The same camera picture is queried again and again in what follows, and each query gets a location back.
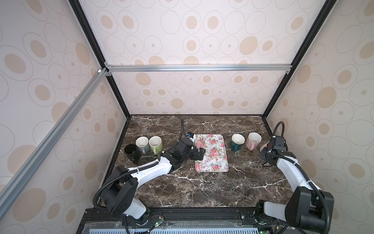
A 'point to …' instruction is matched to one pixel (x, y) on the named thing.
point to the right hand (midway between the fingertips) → (267, 153)
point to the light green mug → (156, 143)
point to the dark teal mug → (237, 140)
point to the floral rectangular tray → (215, 159)
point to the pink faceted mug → (253, 140)
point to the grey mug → (142, 143)
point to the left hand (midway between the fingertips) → (202, 147)
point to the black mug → (132, 151)
